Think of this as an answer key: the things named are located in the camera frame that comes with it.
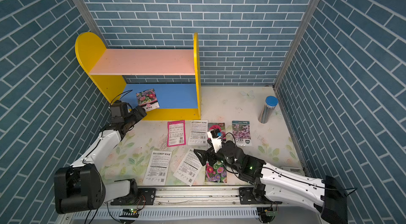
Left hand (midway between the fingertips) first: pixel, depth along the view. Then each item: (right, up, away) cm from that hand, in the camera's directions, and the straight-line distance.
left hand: (143, 111), depth 87 cm
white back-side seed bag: (+10, -30, -5) cm, 32 cm away
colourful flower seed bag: (+40, -31, -6) cm, 52 cm away
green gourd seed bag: (+26, -29, -5) cm, 39 cm away
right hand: (+34, -15, -16) cm, 40 cm away
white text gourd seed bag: (+30, -14, +9) cm, 34 cm away
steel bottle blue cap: (+71, +5, 0) cm, 71 cm away
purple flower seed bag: (+56, -14, +9) cm, 59 cm away
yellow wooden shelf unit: (+17, +5, +6) cm, 19 cm away
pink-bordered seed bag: (+16, -14, +8) cm, 23 cm away
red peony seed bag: (+44, -10, +12) cm, 47 cm away
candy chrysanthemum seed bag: (0, +6, +7) cm, 9 cm away
